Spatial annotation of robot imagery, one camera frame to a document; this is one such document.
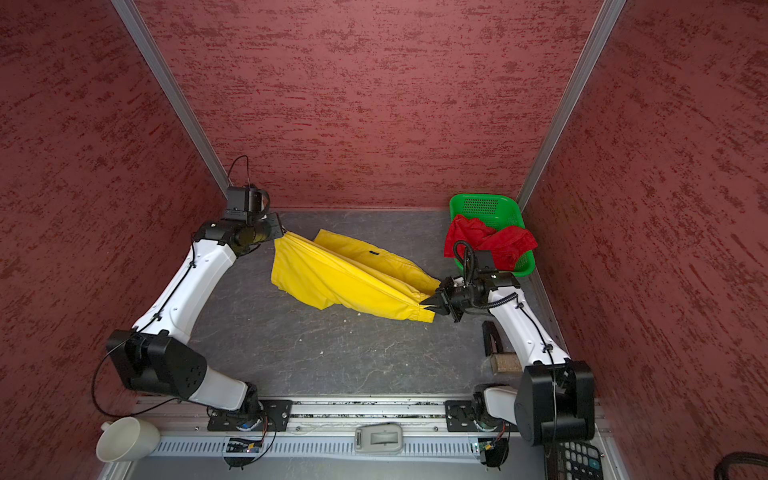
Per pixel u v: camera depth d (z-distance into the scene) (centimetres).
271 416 74
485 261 66
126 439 67
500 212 116
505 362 79
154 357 40
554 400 40
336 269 80
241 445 73
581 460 68
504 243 99
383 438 69
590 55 77
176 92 85
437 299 72
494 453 71
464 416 74
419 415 76
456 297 71
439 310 72
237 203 60
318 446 71
